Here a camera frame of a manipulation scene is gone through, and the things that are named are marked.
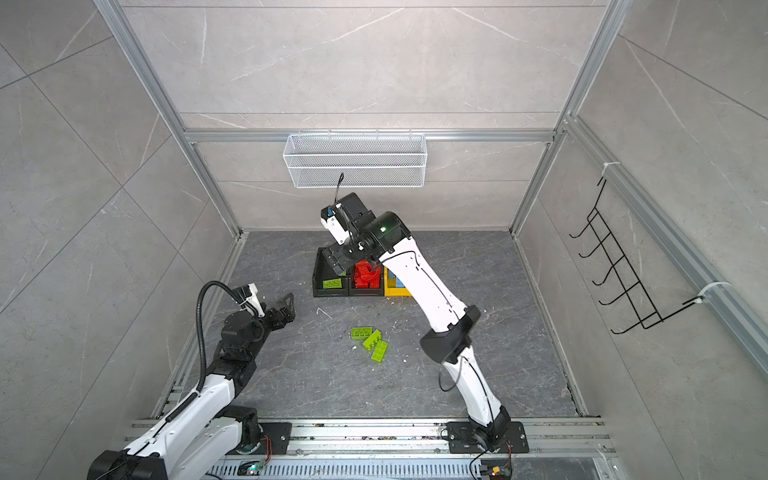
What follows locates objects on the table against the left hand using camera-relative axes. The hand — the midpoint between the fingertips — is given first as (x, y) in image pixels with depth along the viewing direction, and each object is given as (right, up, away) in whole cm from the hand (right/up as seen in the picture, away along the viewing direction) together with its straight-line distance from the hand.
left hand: (277, 292), depth 83 cm
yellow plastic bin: (+32, -1, +15) cm, 35 cm away
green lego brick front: (+12, +1, +18) cm, 22 cm away
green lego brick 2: (+29, -18, +5) cm, 34 cm away
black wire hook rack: (+87, +2, -18) cm, 89 cm away
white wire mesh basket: (+23, +43, +18) cm, 52 cm away
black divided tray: (+8, +5, +22) cm, 24 cm away
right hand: (+20, +11, -6) cm, 23 cm away
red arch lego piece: (+23, +3, +17) cm, 29 cm away
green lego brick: (+23, -14, +7) cm, 28 cm away
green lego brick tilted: (+27, -15, +5) cm, 31 cm away
